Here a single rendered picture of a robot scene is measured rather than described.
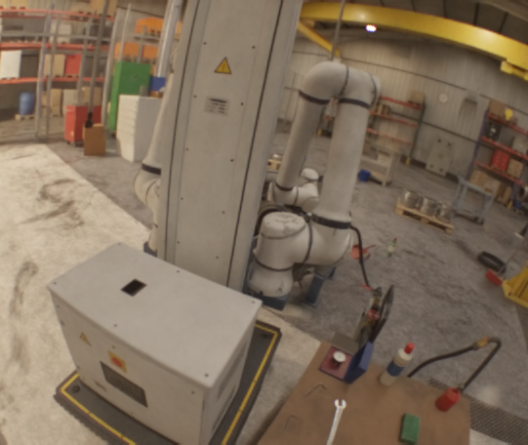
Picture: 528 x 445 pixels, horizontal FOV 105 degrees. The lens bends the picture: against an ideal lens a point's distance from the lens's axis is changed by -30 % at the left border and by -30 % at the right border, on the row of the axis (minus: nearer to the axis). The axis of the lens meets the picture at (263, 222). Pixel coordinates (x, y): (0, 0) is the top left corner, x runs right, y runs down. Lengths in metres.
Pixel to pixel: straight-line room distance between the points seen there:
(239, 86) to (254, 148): 0.18
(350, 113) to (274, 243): 0.52
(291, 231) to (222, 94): 0.49
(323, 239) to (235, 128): 0.49
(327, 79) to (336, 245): 0.58
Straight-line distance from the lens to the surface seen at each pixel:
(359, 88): 1.04
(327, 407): 1.13
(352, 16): 13.76
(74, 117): 6.41
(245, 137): 0.81
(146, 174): 1.28
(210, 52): 0.88
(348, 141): 1.01
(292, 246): 0.99
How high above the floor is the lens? 1.38
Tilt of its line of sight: 24 degrees down
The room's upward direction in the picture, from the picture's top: 12 degrees clockwise
